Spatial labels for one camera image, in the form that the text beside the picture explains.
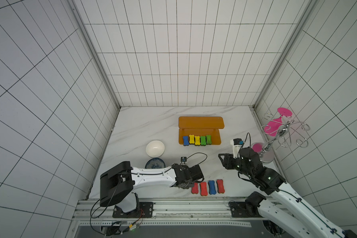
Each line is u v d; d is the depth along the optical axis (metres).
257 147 1.03
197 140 0.97
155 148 0.92
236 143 0.66
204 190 0.79
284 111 0.79
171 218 0.71
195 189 0.79
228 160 0.64
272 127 0.81
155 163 0.87
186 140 0.97
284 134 0.73
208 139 0.98
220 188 0.79
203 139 0.97
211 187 0.79
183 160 0.74
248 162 0.54
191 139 0.98
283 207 0.48
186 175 0.59
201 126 0.91
